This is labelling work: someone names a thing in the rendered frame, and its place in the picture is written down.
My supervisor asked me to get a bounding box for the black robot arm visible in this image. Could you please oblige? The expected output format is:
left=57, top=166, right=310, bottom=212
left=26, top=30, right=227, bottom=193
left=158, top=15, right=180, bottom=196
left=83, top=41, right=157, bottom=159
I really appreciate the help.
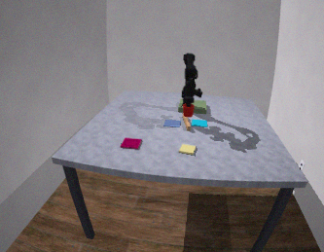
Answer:
left=182, top=54, right=202, bottom=106

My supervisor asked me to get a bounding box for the pale yellow square pad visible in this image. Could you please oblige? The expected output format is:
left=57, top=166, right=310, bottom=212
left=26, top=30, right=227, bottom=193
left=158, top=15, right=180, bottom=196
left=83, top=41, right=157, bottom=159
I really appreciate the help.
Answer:
left=179, top=144, right=196, bottom=155

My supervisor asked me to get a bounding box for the red cup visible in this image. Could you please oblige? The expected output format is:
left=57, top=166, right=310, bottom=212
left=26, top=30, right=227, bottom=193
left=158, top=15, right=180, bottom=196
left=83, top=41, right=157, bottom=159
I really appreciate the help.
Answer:
left=183, top=104, right=195, bottom=118

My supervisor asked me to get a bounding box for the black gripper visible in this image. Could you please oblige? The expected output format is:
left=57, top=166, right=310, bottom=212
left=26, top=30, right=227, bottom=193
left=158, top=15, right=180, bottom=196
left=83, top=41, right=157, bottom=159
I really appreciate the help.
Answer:
left=184, top=87, right=194, bottom=107

